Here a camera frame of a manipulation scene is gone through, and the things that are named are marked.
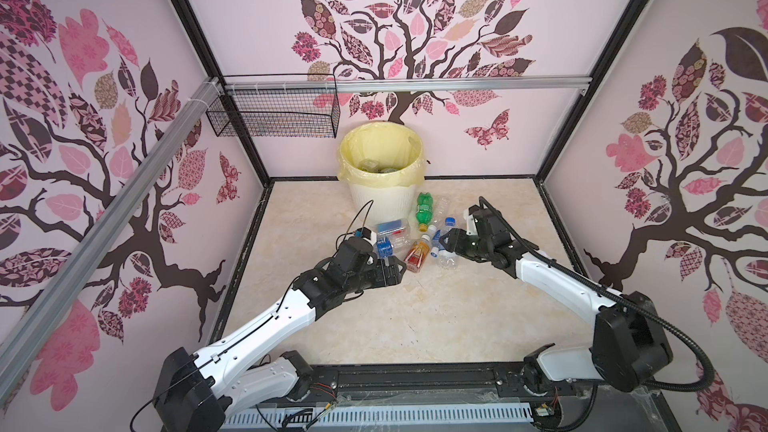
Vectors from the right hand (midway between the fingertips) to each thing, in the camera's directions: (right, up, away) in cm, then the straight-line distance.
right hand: (445, 237), depth 86 cm
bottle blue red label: (-14, +1, +13) cm, 19 cm away
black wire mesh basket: (-53, +42, +9) cm, 68 cm away
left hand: (-15, -9, -10) cm, 20 cm away
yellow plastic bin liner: (-20, +28, +18) cm, 38 cm away
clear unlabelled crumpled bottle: (+3, +9, +24) cm, 26 cm away
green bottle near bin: (-4, +7, +18) cm, 20 cm away
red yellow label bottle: (-8, -6, +6) cm, 12 cm away
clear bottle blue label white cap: (-18, -4, +9) cm, 21 cm away
